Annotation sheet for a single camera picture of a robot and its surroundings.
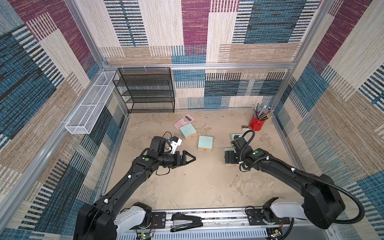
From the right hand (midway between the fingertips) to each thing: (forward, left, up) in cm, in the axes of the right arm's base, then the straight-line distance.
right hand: (234, 158), depth 87 cm
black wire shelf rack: (+48, +57, +14) cm, 76 cm away
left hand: (-7, +25, +11) cm, 28 cm away
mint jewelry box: (+23, +27, -4) cm, 36 cm away
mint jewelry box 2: (+13, +16, -4) cm, 21 cm away
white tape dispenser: (+26, -13, -5) cm, 30 cm away
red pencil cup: (+25, -19, +1) cm, 31 cm away
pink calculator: (+34, +28, -3) cm, 44 cm away
